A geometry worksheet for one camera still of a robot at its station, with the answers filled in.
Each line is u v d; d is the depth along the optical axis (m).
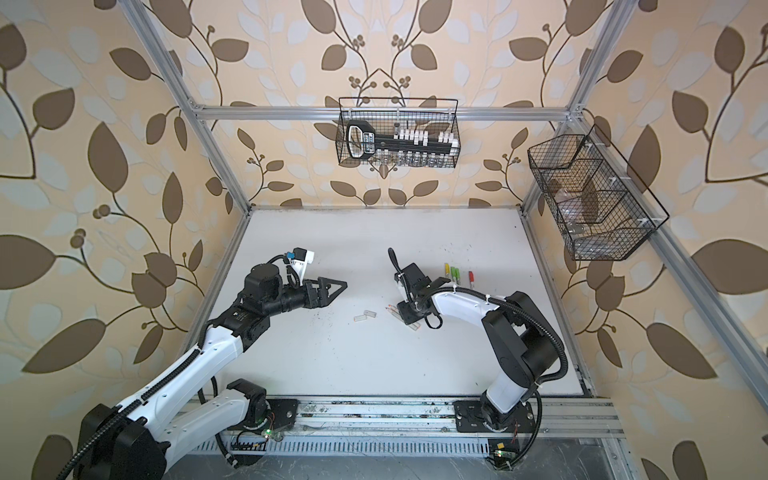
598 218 0.75
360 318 0.91
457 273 1.01
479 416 0.72
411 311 0.82
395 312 0.92
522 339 0.46
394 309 0.93
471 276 1.01
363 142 0.84
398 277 0.72
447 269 1.03
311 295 0.67
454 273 1.02
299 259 0.70
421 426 0.74
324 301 0.67
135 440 0.38
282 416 0.74
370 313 0.91
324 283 0.68
